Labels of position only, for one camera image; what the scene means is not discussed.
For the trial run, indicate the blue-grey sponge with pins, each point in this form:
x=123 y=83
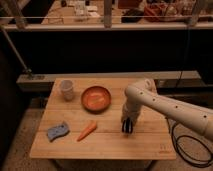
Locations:
x=57 y=131

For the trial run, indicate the orange round bowl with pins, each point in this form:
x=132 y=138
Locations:
x=96 y=99

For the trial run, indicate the translucent plastic cup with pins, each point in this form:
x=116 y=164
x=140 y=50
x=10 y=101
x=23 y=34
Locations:
x=67 y=90

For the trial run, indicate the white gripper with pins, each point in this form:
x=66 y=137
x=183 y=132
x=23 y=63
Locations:
x=130 y=111

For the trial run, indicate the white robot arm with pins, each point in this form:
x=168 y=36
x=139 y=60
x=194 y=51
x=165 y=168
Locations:
x=198 y=119

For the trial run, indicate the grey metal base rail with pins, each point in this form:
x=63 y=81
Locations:
x=164 y=79

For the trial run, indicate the wooden table board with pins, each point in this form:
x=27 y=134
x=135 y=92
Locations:
x=149 y=141

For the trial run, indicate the orange carrot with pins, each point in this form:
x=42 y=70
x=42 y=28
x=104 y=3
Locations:
x=86 y=131

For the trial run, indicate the grey metal diagonal pole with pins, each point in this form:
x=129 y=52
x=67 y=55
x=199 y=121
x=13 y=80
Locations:
x=26 y=69

